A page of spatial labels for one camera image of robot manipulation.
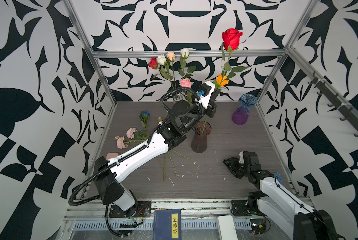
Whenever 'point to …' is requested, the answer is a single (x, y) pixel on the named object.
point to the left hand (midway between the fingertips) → (219, 85)
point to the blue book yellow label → (167, 224)
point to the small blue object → (278, 176)
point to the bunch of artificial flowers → (165, 176)
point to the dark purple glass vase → (199, 141)
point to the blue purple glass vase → (240, 115)
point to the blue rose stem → (144, 115)
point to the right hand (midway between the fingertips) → (226, 162)
